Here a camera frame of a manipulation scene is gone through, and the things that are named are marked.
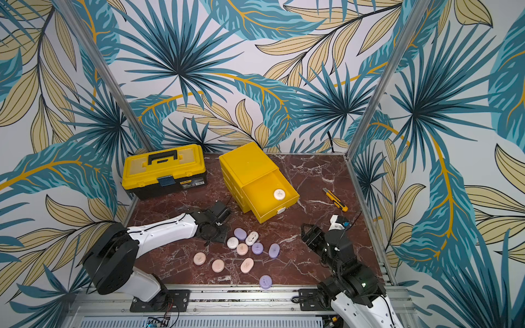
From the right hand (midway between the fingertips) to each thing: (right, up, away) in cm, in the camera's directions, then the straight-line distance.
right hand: (306, 229), depth 72 cm
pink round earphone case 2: (-41, -14, +10) cm, 44 cm away
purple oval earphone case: (-11, -12, +12) cm, 20 cm away
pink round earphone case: (-24, -11, +12) cm, 29 cm away
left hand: (-34, -7, +14) cm, 37 cm away
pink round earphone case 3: (-33, -16, +8) cm, 38 cm away
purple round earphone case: (-25, -6, +16) cm, 30 cm away
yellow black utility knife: (+20, +7, +28) cm, 35 cm away
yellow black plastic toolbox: (-64, +19, +18) cm, 69 cm away
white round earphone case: (-9, +11, +12) cm, 18 cm away
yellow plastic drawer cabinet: (-20, +18, +9) cm, 28 cm away
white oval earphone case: (-20, -8, +15) cm, 26 cm away
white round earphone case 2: (-28, -9, +14) cm, 33 cm away
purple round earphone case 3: (-14, -21, +4) cm, 26 cm away
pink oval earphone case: (-22, -16, +8) cm, 28 cm away
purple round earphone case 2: (-18, -11, +12) cm, 24 cm away
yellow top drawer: (-12, +11, +14) cm, 21 cm away
